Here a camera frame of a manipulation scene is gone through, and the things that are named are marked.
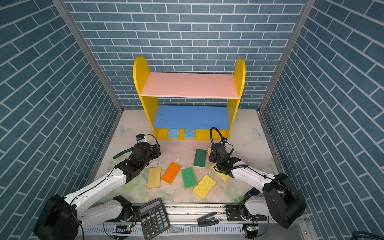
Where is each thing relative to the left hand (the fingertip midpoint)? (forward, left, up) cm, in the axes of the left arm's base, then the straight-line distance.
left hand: (158, 146), depth 85 cm
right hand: (-1, -31, -5) cm, 32 cm away
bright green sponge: (-15, -18, -11) cm, 25 cm away
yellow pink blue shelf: (+46, -20, -6) cm, 50 cm away
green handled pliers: (+4, +24, -12) cm, 27 cm away
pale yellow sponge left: (-14, +2, -11) cm, 18 cm away
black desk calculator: (-34, -1, -10) cm, 35 cm away
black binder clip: (-35, -26, -10) cm, 45 cm away
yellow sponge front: (-20, -26, -10) cm, 35 cm away
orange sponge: (-11, -7, -11) cm, 18 cm away
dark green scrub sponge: (-2, -24, -11) cm, 27 cm away
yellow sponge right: (-14, -38, -11) cm, 42 cm away
